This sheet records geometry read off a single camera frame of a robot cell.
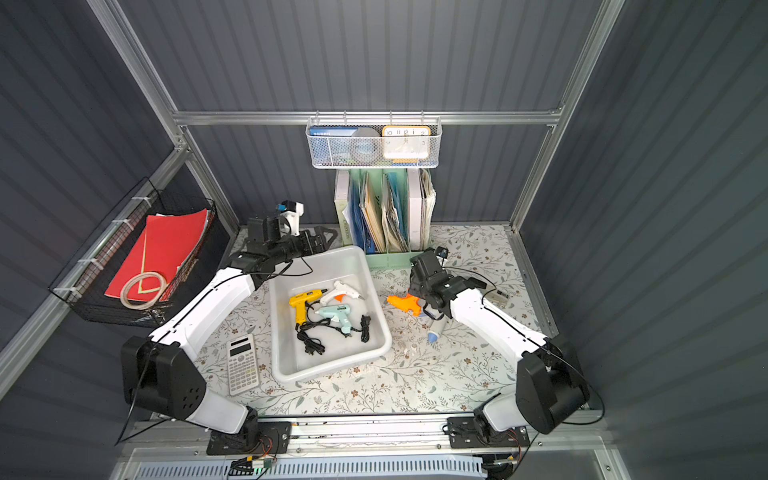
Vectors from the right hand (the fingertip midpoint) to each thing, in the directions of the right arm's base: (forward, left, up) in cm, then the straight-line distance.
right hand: (427, 280), depth 86 cm
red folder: (-1, +67, +17) cm, 69 cm away
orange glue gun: (-6, +6, -3) cm, 9 cm away
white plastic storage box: (-16, +37, -14) cm, 43 cm away
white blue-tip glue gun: (-9, -3, -11) cm, 15 cm away
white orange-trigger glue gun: (+5, +27, -12) cm, 30 cm away
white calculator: (-20, +53, -13) cm, 59 cm away
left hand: (+6, +29, +13) cm, 32 cm away
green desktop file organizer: (+21, +11, +7) cm, 25 cm away
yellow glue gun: (0, +40, -12) cm, 42 cm away
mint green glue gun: (-4, +26, -12) cm, 29 cm away
